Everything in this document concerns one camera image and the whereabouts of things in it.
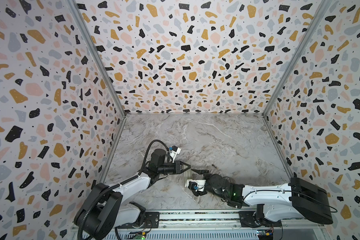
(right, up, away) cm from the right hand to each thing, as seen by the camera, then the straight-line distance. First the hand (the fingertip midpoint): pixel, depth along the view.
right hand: (190, 172), depth 75 cm
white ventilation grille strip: (-1, -28, -5) cm, 28 cm away
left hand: (0, +3, +2) cm, 4 cm away
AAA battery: (+15, -1, +18) cm, 23 cm away
